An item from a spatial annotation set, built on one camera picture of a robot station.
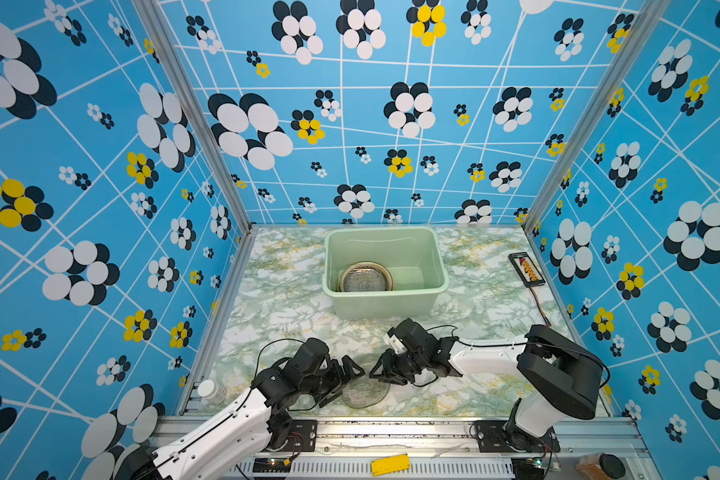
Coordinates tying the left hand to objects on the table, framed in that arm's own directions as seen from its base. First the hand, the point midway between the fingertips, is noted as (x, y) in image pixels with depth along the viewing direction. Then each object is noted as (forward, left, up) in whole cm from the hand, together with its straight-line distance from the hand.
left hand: (359, 381), depth 77 cm
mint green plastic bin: (+41, -18, +3) cm, 44 cm away
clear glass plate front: (-1, -1, -5) cm, 6 cm away
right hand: (+2, -4, -3) cm, 5 cm away
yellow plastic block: (-17, -8, -4) cm, 19 cm away
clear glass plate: (+33, -1, -1) cm, 33 cm away
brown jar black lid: (-18, -52, +4) cm, 55 cm away
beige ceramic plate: (+38, -1, +1) cm, 38 cm away
